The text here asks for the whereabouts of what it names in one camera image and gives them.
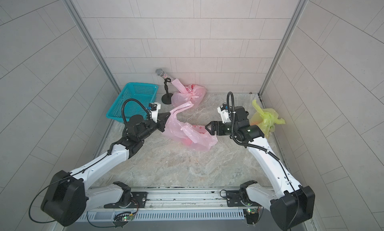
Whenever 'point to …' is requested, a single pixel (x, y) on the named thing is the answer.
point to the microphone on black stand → (166, 98)
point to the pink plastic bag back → (192, 93)
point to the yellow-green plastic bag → (266, 118)
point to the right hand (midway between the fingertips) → (211, 126)
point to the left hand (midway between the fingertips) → (172, 113)
